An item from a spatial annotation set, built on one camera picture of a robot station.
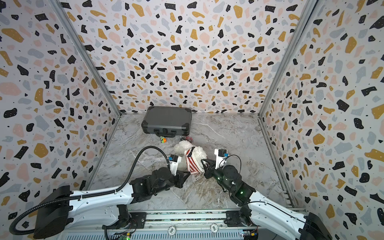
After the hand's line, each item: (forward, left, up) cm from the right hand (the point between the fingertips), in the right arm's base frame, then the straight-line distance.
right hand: (202, 157), depth 72 cm
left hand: (-5, +4, -5) cm, 9 cm away
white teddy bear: (+1, +2, +1) cm, 2 cm away
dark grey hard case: (+35, +25, -14) cm, 46 cm away
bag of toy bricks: (+26, +10, -20) cm, 34 cm away
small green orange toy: (+24, +27, -20) cm, 41 cm away
